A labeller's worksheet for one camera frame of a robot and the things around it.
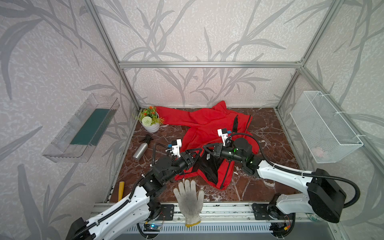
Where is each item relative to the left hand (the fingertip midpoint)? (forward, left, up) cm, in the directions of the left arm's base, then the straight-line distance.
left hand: (204, 149), depth 67 cm
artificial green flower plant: (+29, +35, -13) cm, 47 cm away
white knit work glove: (-18, +6, -26) cm, 32 cm away
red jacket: (+28, +1, -22) cm, 36 cm away
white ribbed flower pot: (+27, +34, -23) cm, 49 cm away
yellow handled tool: (-12, +43, -24) cm, 51 cm away
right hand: (+4, 0, -3) cm, 5 cm away
